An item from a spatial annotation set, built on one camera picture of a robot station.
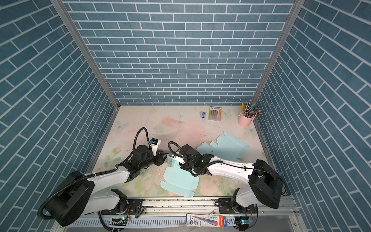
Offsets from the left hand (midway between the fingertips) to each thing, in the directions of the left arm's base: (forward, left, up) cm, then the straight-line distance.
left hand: (166, 153), depth 86 cm
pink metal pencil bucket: (+25, -54, 0) cm, 59 cm away
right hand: (-3, -9, +2) cm, 9 cm away
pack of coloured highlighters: (+36, -35, -4) cm, 51 cm away
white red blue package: (-33, -21, -5) cm, 39 cm away
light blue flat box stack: (+7, -41, -6) cm, 42 cm away
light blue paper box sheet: (-14, -8, -6) cm, 17 cm away
